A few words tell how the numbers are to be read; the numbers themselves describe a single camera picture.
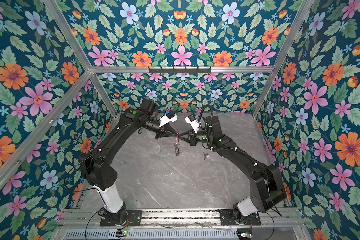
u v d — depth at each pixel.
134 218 0.74
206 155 0.96
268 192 0.45
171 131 0.70
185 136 0.72
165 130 0.66
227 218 0.73
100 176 0.46
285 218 0.75
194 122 0.69
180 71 0.94
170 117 0.65
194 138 0.67
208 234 0.73
